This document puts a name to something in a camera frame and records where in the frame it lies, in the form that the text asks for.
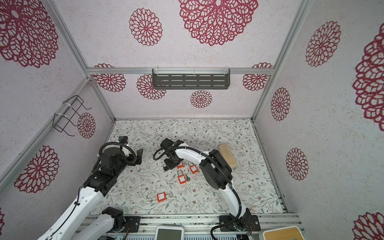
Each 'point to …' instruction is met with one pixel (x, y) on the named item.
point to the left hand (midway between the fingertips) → (133, 151)
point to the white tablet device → (169, 232)
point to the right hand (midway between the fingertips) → (171, 163)
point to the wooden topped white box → (288, 233)
